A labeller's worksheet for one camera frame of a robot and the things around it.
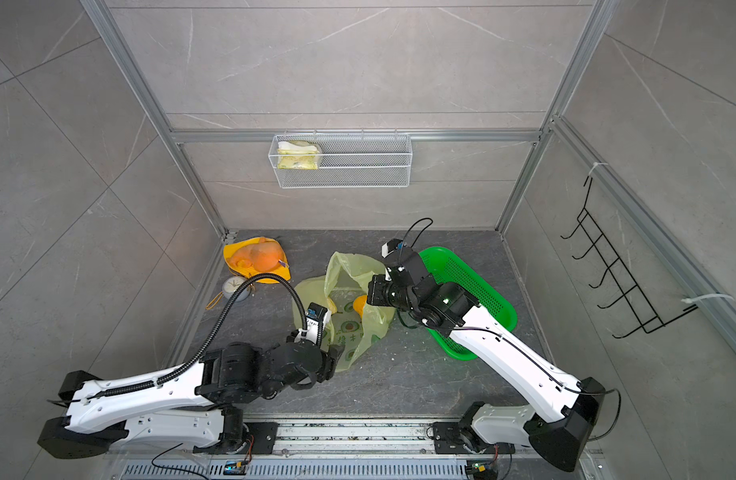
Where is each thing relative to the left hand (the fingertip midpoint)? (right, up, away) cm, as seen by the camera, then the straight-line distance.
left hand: (336, 342), depth 65 cm
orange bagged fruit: (-31, +20, +36) cm, 51 cm away
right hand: (+7, +12, +5) cm, 15 cm away
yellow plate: (-25, +15, +39) cm, 49 cm away
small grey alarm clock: (-41, +9, +34) cm, 54 cm away
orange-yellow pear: (+4, +4, +28) cm, 28 cm away
